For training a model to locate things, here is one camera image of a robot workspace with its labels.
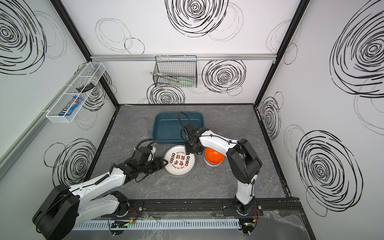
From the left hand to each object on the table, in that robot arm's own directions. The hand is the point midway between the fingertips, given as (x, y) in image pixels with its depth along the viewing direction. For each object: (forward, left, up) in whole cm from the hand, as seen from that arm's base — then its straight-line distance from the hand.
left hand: (167, 164), depth 84 cm
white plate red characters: (+2, -7, -2) cm, 7 cm away
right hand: (+8, -11, 0) cm, 14 cm away
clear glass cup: (+28, +22, +1) cm, 36 cm away
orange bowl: (+4, -26, +4) cm, 26 cm away
